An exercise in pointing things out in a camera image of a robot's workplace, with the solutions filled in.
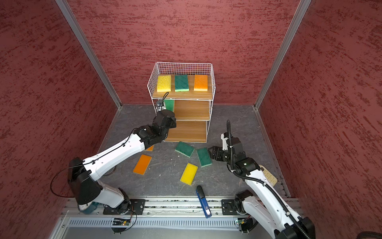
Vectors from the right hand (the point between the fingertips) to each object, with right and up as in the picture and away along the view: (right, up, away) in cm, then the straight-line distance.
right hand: (212, 153), depth 79 cm
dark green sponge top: (-16, 0, +15) cm, 22 cm away
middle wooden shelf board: (-14, +24, +5) cm, 29 cm away
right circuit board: (+16, -33, -9) cm, 37 cm away
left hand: (-24, +20, -1) cm, 31 cm away
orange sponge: (-41, -9, +7) cm, 43 cm away
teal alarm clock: (-61, -24, -9) cm, 67 cm away
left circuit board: (-48, -33, -7) cm, 58 cm away
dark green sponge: (-4, -5, +12) cm, 14 cm away
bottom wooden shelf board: (-15, +10, +26) cm, 31 cm away
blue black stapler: (-6, -20, -5) cm, 22 cm away
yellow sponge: (-13, -14, +6) cm, 20 cm away
